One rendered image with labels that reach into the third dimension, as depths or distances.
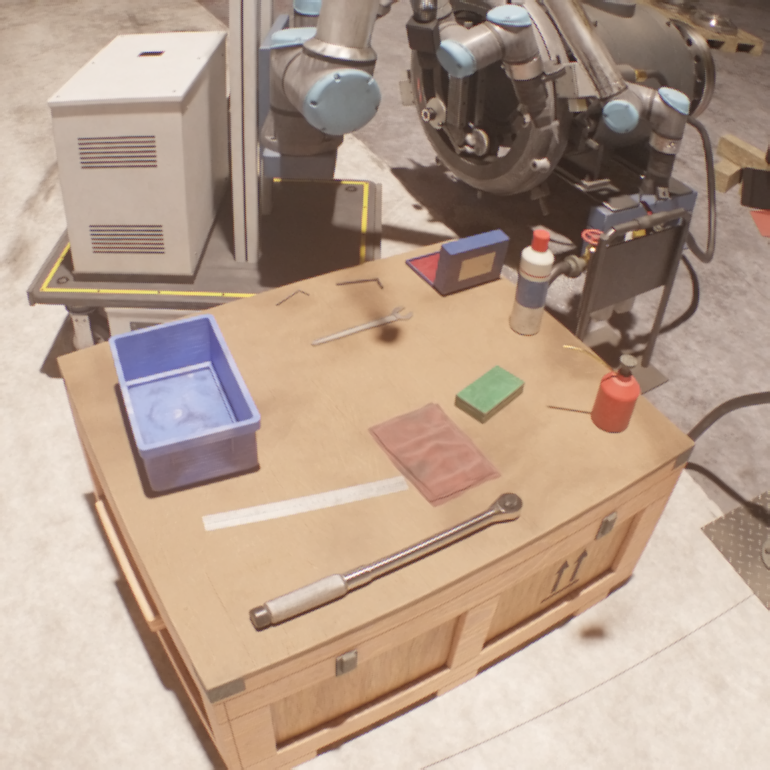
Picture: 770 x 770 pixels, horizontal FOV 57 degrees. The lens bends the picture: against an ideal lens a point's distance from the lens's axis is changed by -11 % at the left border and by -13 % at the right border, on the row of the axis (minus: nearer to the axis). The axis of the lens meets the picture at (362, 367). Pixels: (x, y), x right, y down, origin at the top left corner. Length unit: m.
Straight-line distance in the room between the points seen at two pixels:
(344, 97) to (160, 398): 0.66
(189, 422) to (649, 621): 1.09
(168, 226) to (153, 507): 0.86
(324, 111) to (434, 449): 0.66
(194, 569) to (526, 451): 0.60
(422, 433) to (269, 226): 1.04
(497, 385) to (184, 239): 0.88
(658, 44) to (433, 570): 2.17
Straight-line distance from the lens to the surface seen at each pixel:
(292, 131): 1.73
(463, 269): 1.69
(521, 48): 1.73
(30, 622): 1.78
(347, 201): 2.37
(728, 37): 6.98
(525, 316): 1.61
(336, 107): 1.52
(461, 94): 2.61
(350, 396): 1.44
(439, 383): 1.49
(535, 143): 2.39
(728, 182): 3.85
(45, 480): 2.03
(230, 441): 1.25
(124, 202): 1.94
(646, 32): 2.89
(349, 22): 1.51
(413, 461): 1.32
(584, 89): 2.28
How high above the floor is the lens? 1.44
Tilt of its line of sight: 40 degrees down
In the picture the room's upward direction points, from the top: 3 degrees clockwise
